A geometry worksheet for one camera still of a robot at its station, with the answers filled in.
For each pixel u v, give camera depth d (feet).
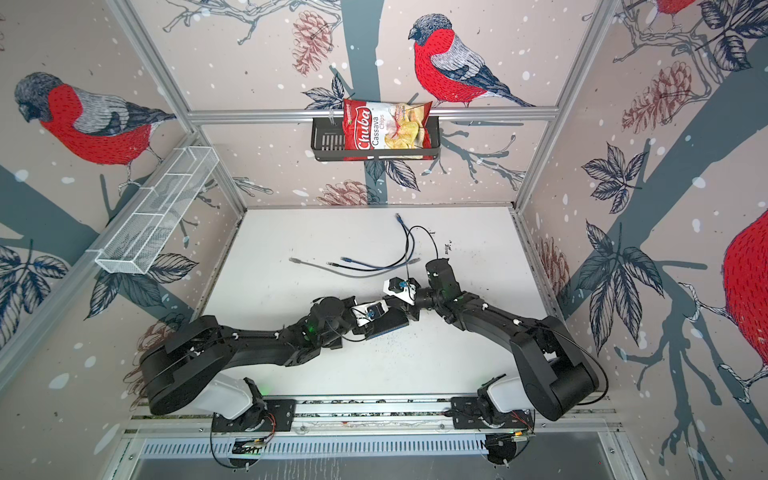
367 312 2.28
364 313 2.25
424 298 2.40
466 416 2.39
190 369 1.42
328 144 3.10
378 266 3.39
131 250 2.29
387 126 2.87
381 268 3.38
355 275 3.31
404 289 2.29
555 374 1.40
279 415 2.39
